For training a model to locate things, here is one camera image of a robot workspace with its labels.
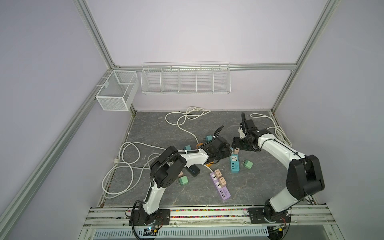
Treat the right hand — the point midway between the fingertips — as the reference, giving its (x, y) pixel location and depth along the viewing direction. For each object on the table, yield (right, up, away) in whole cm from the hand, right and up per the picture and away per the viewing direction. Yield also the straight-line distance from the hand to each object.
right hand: (237, 146), depth 90 cm
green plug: (+6, -10, -1) cm, 12 cm away
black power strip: (-27, -13, -3) cm, 30 cm away
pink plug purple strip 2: (-11, -17, -12) cm, 23 cm away
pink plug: (0, -3, +1) cm, 3 cm away
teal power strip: (-2, -10, -1) cm, 10 cm away
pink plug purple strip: (-13, -13, -10) cm, 21 cm away
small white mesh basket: (-78, +36, +10) cm, 87 cm away
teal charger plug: (-31, -2, +6) cm, 31 cm away
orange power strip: (-18, -8, -11) cm, 23 cm away
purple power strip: (-11, -22, -11) cm, 27 cm away
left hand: (-3, -5, 0) cm, 6 cm away
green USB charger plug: (-32, -18, -6) cm, 38 cm away
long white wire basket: (-16, +47, +16) cm, 52 cm away
